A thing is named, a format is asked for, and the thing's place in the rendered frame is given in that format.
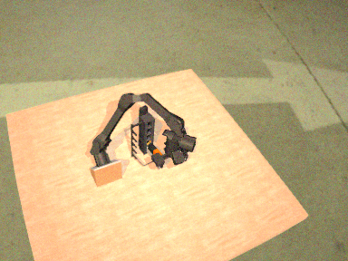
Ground orange power plug with cord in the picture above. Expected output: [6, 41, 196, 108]
[148, 143, 162, 155]

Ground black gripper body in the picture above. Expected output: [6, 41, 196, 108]
[151, 141, 189, 167]

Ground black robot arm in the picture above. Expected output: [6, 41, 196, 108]
[90, 92, 197, 167]

